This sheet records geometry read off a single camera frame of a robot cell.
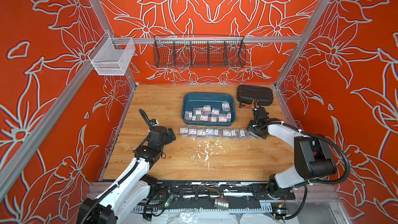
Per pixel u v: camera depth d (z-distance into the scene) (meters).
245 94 1.10
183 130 0.92
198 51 0.98
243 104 1.05
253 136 0.88
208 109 1.01
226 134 0.90
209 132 0.92
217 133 0.91
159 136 0.61
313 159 0.44
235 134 0.90
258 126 0.70
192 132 0.92
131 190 0.49
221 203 0.67
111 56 0.93
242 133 0.90
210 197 0.72
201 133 0.90
